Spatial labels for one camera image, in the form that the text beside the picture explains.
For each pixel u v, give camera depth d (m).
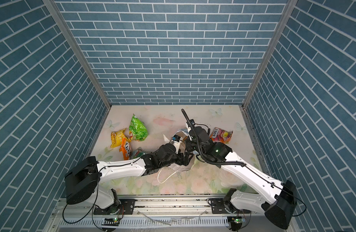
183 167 0.76
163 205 0.75
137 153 0.88
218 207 0.74
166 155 0.61
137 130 0.94
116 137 0.96
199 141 0.53
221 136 0.97
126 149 0.85
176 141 0.71
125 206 0.73
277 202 0.38
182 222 0.71
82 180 0.43
